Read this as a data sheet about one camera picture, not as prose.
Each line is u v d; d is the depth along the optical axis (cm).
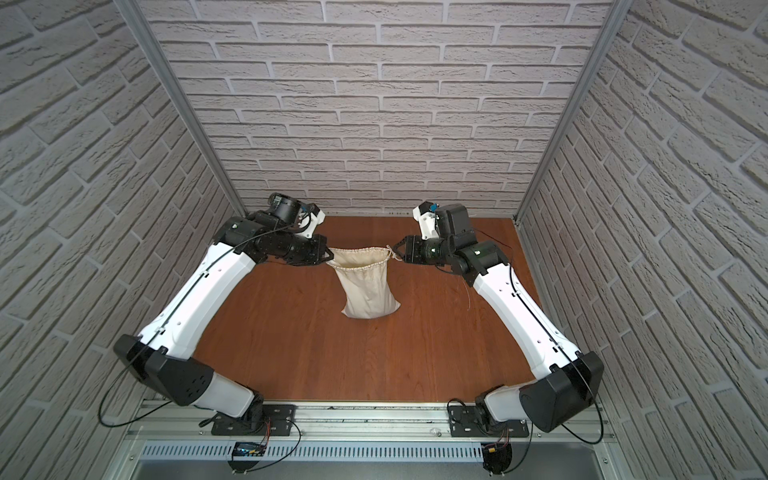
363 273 72
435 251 61
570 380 38
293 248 60
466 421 73
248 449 72
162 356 40
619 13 69
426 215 66
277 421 73
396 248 72
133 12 70
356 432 74
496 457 70
